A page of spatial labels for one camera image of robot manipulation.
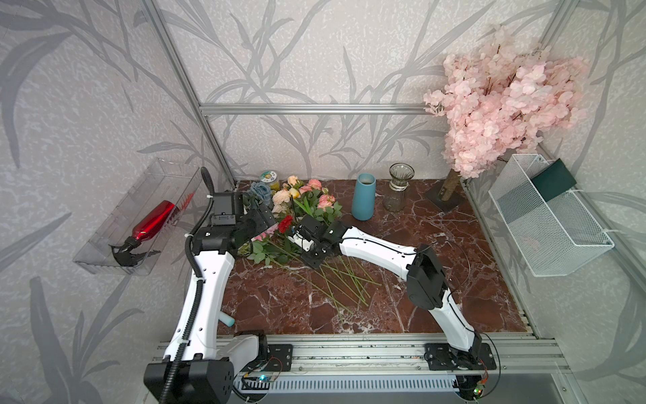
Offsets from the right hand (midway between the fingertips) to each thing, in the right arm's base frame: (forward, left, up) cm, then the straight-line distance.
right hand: (308, 254), depth 86 cm
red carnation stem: (+12, +9, +2) cm, 15 cm away
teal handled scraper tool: (-19, +25, -6) cm, 32 cm away
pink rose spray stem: (+25, -3, -4) cm, 25 cm away
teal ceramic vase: (+23, -21, +3) cm, 31 cm away
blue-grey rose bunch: (+26, +20, +5) cm, 33 cm away
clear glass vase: (+32, -37, -10) cm, 50 cm away
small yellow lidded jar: (+39, +21, 0) cm, 45 cm away
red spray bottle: (-13, +39, +25) cm, 48 cm away
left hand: (+3, +12, +17) cm, 21 cm away
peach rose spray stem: (+23, +12, +3) cm, 26 cm away
